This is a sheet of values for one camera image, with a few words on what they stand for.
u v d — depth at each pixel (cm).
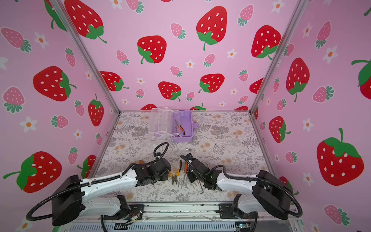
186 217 73
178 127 108
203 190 82
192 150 98
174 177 86
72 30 75
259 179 47
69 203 39
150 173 61
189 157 73
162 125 101
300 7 69
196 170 62
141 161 93
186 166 89
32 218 38
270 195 42
